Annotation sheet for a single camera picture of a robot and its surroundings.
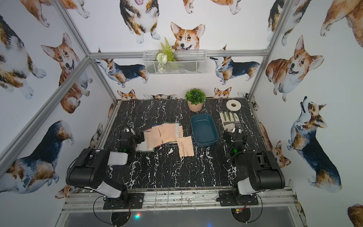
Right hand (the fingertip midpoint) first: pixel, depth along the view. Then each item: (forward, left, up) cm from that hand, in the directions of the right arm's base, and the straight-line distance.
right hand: (234, 128), depth 92 cm
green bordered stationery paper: (+12, +43, -9) cm, 45 cm away
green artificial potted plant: (+22, +24, +8) cm, 34 cm away
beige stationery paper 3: (+3, +36, -8) cm, 37 cm away
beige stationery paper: (-1, +51, -7) cm, 52 cm away
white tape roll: (+27, -10, -11) cm, 31 cm away
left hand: (+1, +65, 0) cm, 65 cm away
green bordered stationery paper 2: (-9, +59, -5) cm, 60 cm away
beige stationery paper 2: (-8, +32, -8) cm, 34 cm away
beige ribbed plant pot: (+20, +26, -2) cm, 33 cm away
